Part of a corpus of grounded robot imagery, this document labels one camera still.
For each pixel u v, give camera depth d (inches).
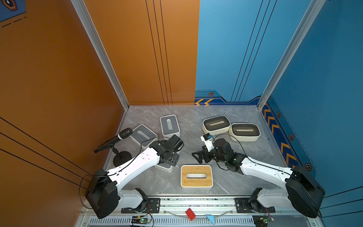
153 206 29.1
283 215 27.6
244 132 38.4
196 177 32.4
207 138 28.1
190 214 27.4
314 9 27.7
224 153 24.8
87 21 29.1
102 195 15.9
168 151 22.8
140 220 28.0
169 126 41.0
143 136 38.7
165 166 32.0
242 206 28.5
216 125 39.8
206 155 28.4
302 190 16.1
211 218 26.9
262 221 27.4
